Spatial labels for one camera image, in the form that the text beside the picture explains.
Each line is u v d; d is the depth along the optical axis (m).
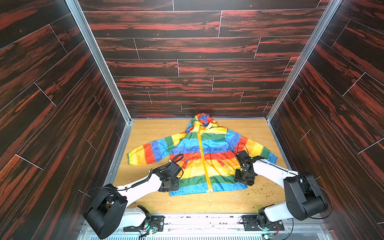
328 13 0.68
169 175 0.68
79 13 0.68
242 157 0.74
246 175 0.75
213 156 0.98
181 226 0.76
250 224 0.73
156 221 0.74
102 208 0.44
